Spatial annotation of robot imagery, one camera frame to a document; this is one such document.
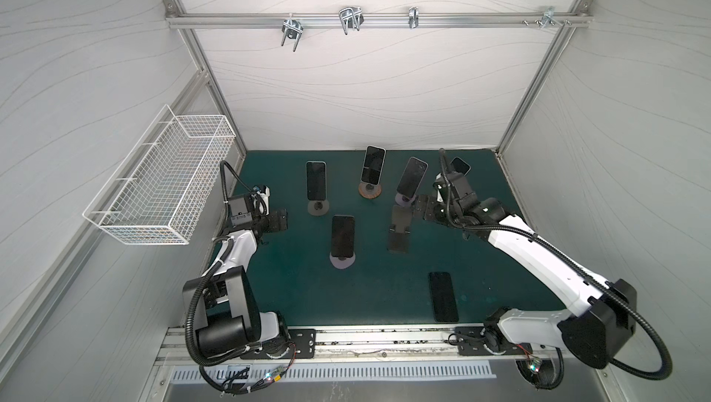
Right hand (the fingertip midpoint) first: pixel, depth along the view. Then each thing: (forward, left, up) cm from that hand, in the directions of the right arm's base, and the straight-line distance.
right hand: (427, 201), depth 80 cm
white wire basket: (-8, +69, +13) cm, 71 cm away
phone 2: (+16, +3, -8) cm, 18 cm away
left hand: (+1, +48, -10) cm, 49 cm away
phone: (+12, +37, -8) cm, 40 cm away
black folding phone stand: (0, +7, -21) cm, 22 cm away
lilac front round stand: (-13, +26, -20) cm, 35 cm away
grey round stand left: (+9, +37, -20) cm, 43 cm away
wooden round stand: (+17, +18, -20) cm, 32 cm away
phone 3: (-7, +25, -11) cm, 28 cm away
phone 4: (-21, -6, -20) cm, 30 cm away
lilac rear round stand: (+12, +5, -18) cm, 22 cm away
